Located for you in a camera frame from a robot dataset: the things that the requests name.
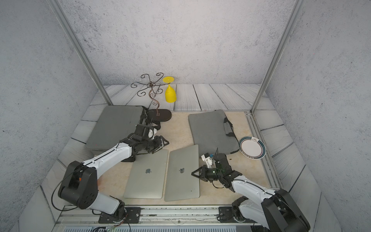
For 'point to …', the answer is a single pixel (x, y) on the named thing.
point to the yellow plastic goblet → (170, 93)
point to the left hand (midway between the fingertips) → (168, 144)
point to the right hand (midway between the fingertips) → (193, 175)
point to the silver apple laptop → (147, 176)
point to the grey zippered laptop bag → (115, 124)
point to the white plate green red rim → (252, 147)
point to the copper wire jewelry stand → (153, 88)
